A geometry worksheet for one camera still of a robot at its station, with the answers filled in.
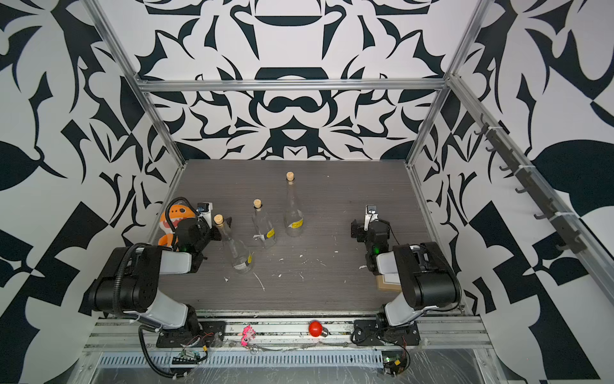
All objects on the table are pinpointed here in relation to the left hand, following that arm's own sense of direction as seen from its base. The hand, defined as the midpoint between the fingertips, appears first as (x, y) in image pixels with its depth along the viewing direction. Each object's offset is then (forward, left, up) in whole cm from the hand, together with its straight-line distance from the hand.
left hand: (215, 214), depth 94 cm
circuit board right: (-49, -59, -8) cm, 77 cm away
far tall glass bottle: (-5, -31, +3) cm, 31 cm away
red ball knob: (-40, -37, -3) cm, 55 cm away
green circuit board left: (-46, -1, -3) cm, 46 cm away
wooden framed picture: (-26, -64, -6) cm, 69 cm away
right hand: (-3, -60, -1) cm, 60 cm away
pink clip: (-40, -16, -6) cm, 43 cm away
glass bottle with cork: (-12, -21, +6) cm, 25 cm away
